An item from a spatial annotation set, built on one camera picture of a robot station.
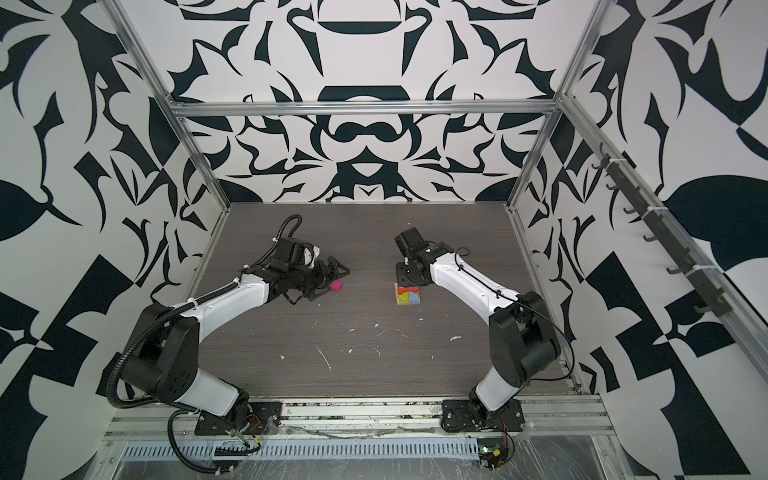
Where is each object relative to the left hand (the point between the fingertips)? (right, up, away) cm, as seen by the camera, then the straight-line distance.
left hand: (344, 273), depth 86 cm
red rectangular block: (+17, -6, +7) cm, 19 cm away
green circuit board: (+37, -40, -15) cm, 56 cm away
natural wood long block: (+15, -7, +9) cm, 19 cm away
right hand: (+18, -1, +2) cm, 18 cm away
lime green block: (+17, -8, +6) cm, 20 cm away
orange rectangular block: (+20, -8, +7) cm, 23 cm away
